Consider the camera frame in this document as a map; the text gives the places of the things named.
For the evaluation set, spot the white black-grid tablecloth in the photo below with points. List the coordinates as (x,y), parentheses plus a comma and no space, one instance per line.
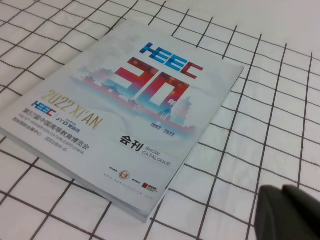
(267,131)

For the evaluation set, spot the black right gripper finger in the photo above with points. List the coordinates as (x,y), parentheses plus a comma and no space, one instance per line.
(288,213)

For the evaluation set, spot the white show catalogue book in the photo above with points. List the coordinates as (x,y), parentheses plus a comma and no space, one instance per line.
(123,117)

